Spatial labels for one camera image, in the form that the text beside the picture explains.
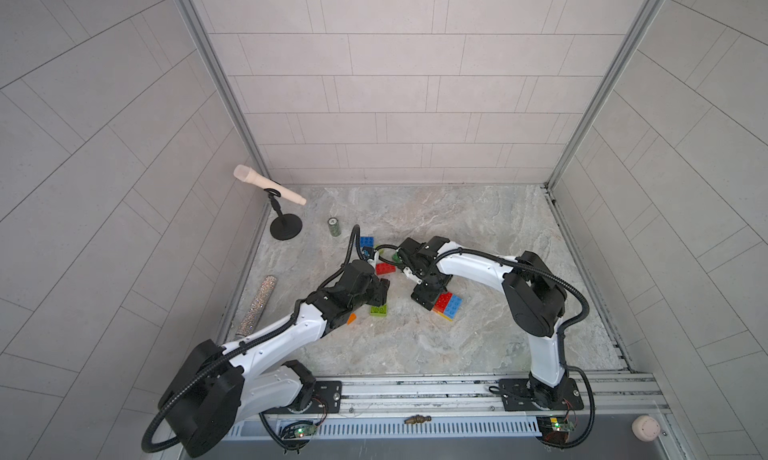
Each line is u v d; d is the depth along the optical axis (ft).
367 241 3.24
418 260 2.19
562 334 1.73
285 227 3.36
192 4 2.39
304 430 2.14
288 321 1.66
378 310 2.77
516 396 2.32
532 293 1.62
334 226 3.25
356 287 2.00
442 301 2.77
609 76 2.81
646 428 2.15
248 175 2.70
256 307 2.69
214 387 1.28
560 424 2.25
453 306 2.75
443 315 2.73
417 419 2.23
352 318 2.73
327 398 2.34
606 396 2.40
